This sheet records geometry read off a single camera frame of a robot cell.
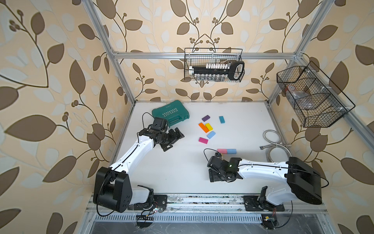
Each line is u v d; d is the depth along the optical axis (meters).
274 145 0.92
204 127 1.05
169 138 0.74
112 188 0.41
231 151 0.92
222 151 0.91
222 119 1.08
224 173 0.61
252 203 0.72
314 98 0.75
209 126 1.05
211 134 1.02
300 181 0.42
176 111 1.08
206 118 1.10
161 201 0.75
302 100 0.70
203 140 0.97
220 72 0.84
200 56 0.91
